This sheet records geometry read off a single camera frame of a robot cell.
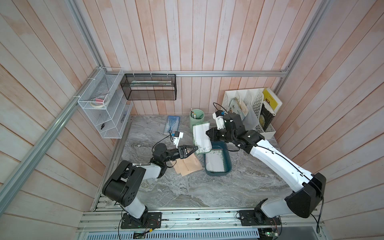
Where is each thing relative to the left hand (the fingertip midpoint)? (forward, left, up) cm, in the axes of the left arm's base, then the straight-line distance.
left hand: (196, 150), depth 78 cm
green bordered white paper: (+5, -2, +3) cm, 6 cm away
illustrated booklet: (+31, -28, +2) cm, 42 cm away
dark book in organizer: (+28, -47, -1) cm, 55 cm away
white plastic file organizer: (+38, -44, -3) cm, 58 cm away
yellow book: (+33, -49, +7) cm, 60 cm away
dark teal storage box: (+5, -20, -18) cm, 28 cm away
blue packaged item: (+34, +17, -18) cm, 42 cm away
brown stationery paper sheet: (+1, +4, -18) cm, 19 cm away
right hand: (+7, -5, +7) cm, 11 cm away
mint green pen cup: (+34, -1, -10) cm, 36 cm away
